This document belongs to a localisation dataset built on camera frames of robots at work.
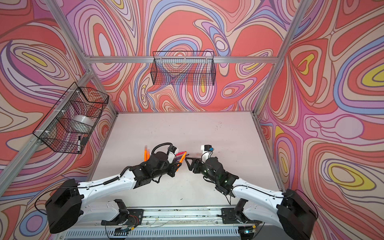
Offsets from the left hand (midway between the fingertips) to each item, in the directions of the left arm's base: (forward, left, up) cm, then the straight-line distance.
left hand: (182, 163), depth 80 cm
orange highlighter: (+12, +25, -10) cm, 30 cm away
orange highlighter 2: (+11, +23, -11) cm, 28 cm away
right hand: (0, -4, +2) cm, 4 cm away
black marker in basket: (+3, +50, +13) cm, 52 cm away
